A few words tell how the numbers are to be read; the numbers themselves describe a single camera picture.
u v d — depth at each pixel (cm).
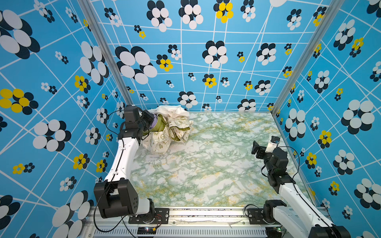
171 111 91
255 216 72
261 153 74
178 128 88
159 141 78
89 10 70
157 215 73
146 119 71
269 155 71
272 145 70
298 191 53
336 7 68
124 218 46
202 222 73
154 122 79
